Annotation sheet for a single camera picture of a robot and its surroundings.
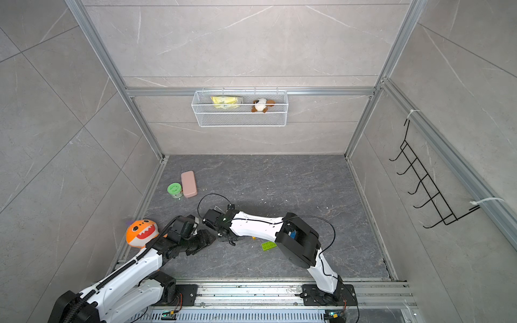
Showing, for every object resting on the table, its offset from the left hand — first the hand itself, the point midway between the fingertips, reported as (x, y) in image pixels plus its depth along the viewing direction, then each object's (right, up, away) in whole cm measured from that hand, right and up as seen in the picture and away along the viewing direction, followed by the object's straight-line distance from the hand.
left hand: (214, 237), depth 84 cm
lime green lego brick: (+24, -4, +2) cm, 24 cm away
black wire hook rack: (+77, +24, -17) cm, 82 cm away
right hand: (+7, 0, +2) cm, 7 cm away
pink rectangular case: (-18, +21, +20) cm, 35 cm away
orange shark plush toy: (-30, +3, -3) cm, 30 cm away
